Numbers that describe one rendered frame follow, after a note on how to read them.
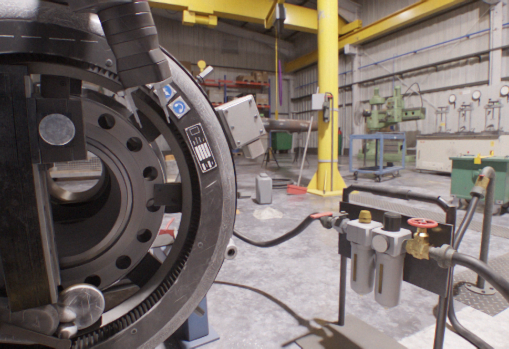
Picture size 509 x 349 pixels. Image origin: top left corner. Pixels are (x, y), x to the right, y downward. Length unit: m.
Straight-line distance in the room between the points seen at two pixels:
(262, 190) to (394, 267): 2.50
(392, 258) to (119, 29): 0.82
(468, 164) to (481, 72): 8.69
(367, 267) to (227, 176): 0.55
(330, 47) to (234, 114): 3.60
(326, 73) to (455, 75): 8.62
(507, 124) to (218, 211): 6.33
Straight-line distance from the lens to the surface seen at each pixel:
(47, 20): 0.61
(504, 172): 3.37
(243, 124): 0.69
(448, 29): 12.89
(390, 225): 0.88
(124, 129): 0.71
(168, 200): 0.72
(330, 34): 4.28
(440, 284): 0.93
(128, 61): 0.49
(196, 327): 1.16
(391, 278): 0.92
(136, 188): 0.71
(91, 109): 0.70
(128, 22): 0.47
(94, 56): 0.59
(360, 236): 0.93
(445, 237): 0.89
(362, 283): 1.00
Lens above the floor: 0.71
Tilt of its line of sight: 6 degrees down
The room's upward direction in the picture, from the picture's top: 1 degrees counter-clockwise
